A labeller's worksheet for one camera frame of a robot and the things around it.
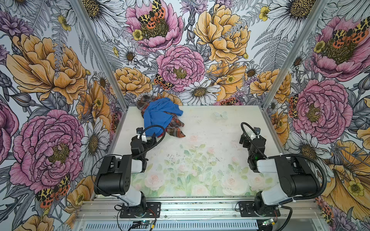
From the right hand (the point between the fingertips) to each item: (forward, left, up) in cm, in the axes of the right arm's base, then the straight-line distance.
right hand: (250, 137), depth 93 cm
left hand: (+2, +66, +1) cm, 66 cm away
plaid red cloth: (+11, +50, -3) cm, 52 cm away
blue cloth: (+21, +61, +1) cm, 65 cm away
